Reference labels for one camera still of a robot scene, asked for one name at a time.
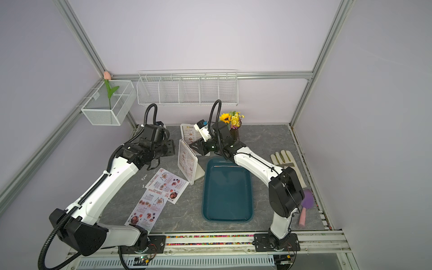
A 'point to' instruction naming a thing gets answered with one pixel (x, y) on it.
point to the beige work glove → (286, 160)
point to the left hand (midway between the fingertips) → (171, 147)
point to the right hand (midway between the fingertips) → (190, 144)
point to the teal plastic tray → (227, 195)
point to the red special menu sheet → (166, 181)
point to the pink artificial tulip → (110, 91)
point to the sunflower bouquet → (233, 119)
